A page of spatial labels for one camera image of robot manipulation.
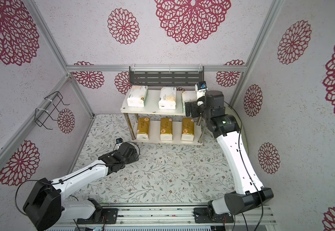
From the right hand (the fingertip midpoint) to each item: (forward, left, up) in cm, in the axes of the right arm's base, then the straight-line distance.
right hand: (195, 99), depth 68 cm
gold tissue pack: (+6, +1, -30) cm, 30 cm away
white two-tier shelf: (+30, +22, -43) cm, 57 cm away
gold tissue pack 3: (+6, +30, -29) cm, 42 cm away
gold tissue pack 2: (+2, +15, -29) cm, 33 cm away
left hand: (-12, +36, -33) cm, 50 cm away
